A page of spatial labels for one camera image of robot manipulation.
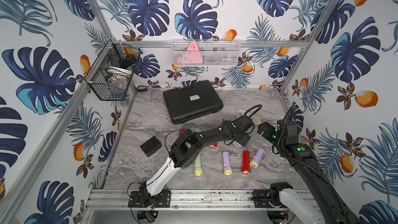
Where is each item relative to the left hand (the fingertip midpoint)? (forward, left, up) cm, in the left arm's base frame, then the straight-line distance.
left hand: (243, 135), depth 90 cm
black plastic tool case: (+23, +34, 0) cm, 41 cm away
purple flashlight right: (-14, -5, -3) cm, 15 cm away
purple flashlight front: (-19, +10, -2) cm, 22 cm away
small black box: (-9, +53, -4) cm, 54 cm away
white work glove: (+15, -11, -4) cm, 19 cm away
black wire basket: (+16, +77, +24) cm, 82 cm away
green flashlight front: (-20, +25, -4) cm, 32 cm away
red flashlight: (-6, +17, -4) cm, 19 cm away
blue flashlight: (-7, +5, +3) cm, 9 cm away
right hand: (-2, -8, +12) cm, 15 cm away
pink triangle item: (+34, +33, +29) cm, 56 cm away
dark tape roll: (+39, +73, -5) cm, 83 cm away
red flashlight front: (-16, -1, -5) cm, 17 cm away
